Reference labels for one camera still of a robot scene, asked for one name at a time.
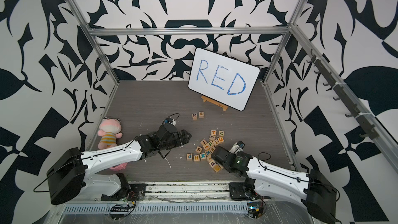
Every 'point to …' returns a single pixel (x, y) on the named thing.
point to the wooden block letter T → (213, 132)
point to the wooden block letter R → (194, 116)
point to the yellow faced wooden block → (216, 168)
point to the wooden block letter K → (202, 156)
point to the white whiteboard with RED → (225, 80)
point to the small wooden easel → (217, 103)
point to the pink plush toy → (110, 129)
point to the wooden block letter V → (221, 133)
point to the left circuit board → (118, 216)
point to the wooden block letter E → (201, 114)
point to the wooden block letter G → (198, 149)
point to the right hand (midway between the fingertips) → (217, 156)
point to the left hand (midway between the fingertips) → (187, 135)
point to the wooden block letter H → (196, 157)
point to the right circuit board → (254, 209)
